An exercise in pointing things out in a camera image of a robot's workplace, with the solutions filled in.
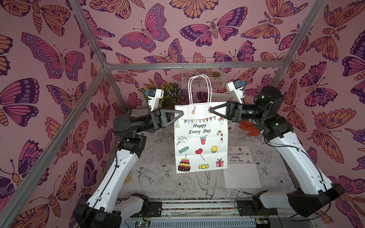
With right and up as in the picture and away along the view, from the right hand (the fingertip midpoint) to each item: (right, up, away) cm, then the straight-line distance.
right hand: (213, 110), depth 53 cm
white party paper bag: (+23, -34, +31) cm, 51 cm away
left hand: (-11, -3, -3) cm, 12 cm away
